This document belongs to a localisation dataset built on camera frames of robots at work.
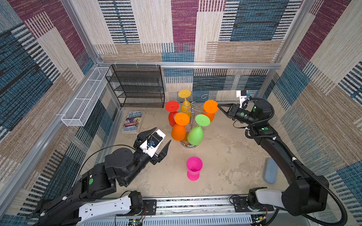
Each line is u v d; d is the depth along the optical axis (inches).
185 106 31.9
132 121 42.4
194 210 28.8
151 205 29.8
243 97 26.2
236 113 25.1
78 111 36.2
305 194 15.6
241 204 28.7
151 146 15.9
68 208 19.8
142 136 18.5
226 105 27.0
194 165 31.0
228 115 25.4
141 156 17.6
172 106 29.7
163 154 18.7
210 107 28.0
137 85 43.0
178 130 29.5
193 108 29.3
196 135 28.8
